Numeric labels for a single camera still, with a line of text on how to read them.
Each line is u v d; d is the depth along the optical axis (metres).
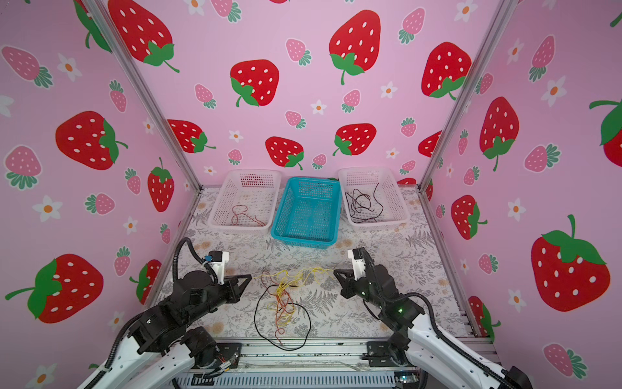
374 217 1.07
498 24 0.71
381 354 0.73
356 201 1.14
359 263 0.69
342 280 0.75
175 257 0.50
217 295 0.60
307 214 1.12
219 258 0.64
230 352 0.75
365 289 0.66
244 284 0.69
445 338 0.50
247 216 1.07
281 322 0.82
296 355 0.75
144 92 0.86
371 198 1.14
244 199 1.15
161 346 0.48
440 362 0.56
